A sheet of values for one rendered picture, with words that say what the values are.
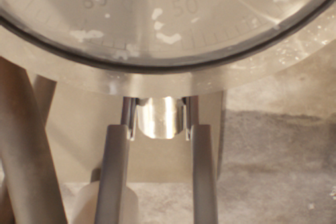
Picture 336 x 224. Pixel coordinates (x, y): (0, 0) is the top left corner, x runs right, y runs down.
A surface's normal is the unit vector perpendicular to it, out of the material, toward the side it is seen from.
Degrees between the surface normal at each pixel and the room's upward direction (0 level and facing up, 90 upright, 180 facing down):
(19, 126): 46
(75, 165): 0
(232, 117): 0
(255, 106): 0
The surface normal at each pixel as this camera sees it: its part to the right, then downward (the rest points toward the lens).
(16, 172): -0.33, 0.15
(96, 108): -0.01, 0.67
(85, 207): -0.48, -0.65
